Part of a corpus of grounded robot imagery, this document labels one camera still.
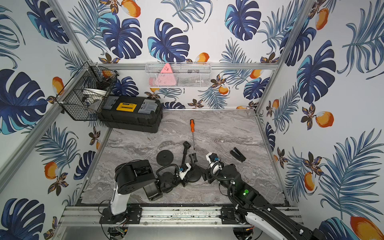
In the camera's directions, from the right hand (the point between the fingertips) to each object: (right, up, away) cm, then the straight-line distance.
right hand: (204, 161), depth 76 cm
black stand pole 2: (-6, +2, -3) cm, 6 cm away
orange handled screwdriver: (-6, +20, +34) cm, 39 cm away
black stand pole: (-10, +5, +22) cm, 25 cm away
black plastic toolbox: (-45, +26, +19) cm, 55 cm away
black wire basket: (-64, +35, +4) cm, 73 cm away
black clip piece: (+21, +1, +19) cm, 29 cm away
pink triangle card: (-22, +48, +14) cm, 54 cm away
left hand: (-6, -5, +8) cm, 11 cm away
